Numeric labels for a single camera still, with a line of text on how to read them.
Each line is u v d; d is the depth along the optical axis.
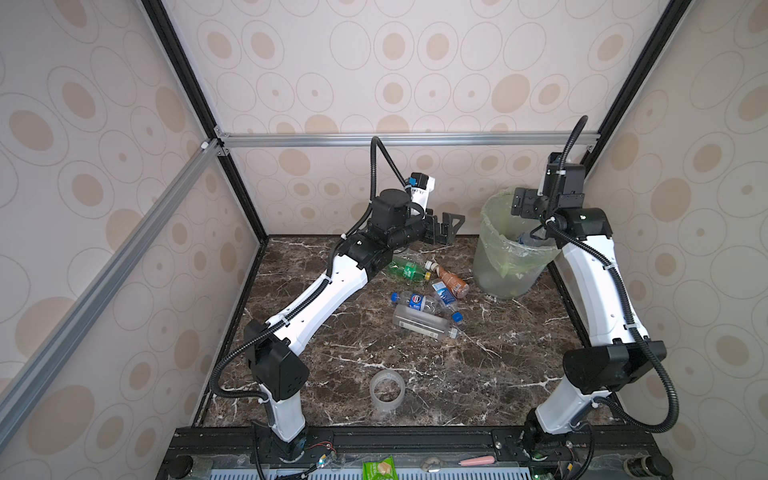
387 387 0.83
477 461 0.71
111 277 0.56
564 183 0.53
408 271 1.03
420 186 0.59
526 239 0.61
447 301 0.95
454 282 1.00
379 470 0.69
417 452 0.73
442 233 0.62
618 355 0.43
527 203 0.68
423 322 0.95
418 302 0.95
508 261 0.88
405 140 1.33
